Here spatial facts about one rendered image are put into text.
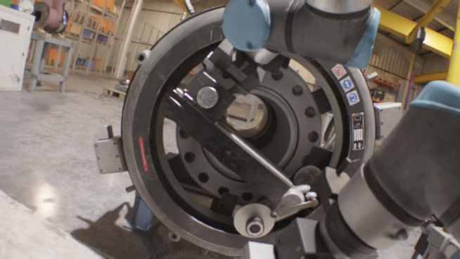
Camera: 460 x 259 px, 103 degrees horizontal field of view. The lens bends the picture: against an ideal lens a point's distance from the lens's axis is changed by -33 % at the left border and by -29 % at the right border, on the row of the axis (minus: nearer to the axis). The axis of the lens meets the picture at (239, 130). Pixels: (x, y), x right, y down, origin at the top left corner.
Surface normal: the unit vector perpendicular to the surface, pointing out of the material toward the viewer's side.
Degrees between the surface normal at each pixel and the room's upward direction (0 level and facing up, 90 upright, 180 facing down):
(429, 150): 92
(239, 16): 116
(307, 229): 25
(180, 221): 90
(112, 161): 90
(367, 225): 99
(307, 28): 110
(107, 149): 90
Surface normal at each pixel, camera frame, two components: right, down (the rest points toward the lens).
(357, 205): -0.86, -0.20
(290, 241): -0.90, -0.32
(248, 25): -0.62, 0.39
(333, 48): -0.47, 0.80
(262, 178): -0.01, 0.14
